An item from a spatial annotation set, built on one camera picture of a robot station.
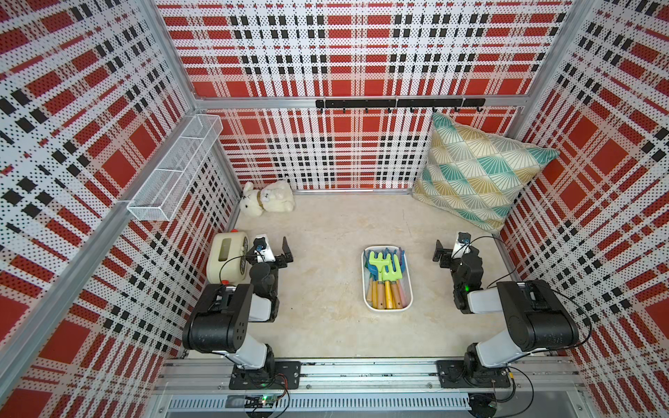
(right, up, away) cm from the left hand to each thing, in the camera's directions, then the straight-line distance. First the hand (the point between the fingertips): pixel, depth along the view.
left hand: (276, 239), depth 90 cm
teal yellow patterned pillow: (+71, +22, +1) cm, 74 cm away
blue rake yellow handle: (+34, -12, -3) cm, 37 cm away
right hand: (+64, -1, +2) cm, 64 cm away
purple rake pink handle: (+44, -19, -2) cm, 48 cm away
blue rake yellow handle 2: (+38, -5, -3) cm, 38 cm away
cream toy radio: (-16, -6, -1) cm, 18 cm away
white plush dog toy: (-5, +16, +16) cm, 23 cm away
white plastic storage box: (+45, -14, -3) cm, 47 cm away
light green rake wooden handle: (+36, -7, -3) cm, 37 cm away
